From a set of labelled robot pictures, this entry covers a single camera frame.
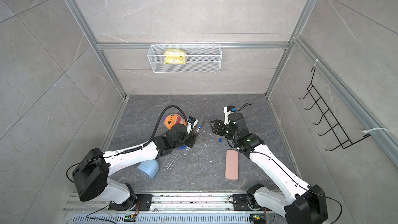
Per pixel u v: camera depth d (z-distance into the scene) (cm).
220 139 96
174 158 88
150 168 77
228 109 69
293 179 42
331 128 64
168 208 73
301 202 38
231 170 82
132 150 51
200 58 101
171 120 95
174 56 86
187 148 73
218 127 67
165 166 84
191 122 72
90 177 42
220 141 95
